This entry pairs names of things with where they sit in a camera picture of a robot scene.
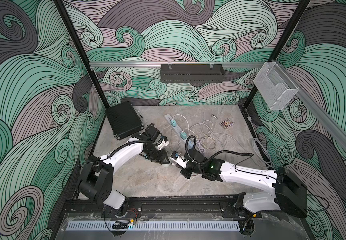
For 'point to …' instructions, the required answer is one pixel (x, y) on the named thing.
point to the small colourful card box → (227, 123)
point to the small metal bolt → (214, 116)
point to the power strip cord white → (201, 148)
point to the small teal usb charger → (173, 123)
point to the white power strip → (177, 130)
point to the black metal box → (124, 119)
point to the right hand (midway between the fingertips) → (176, 166)
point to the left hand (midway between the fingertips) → (166, 160)
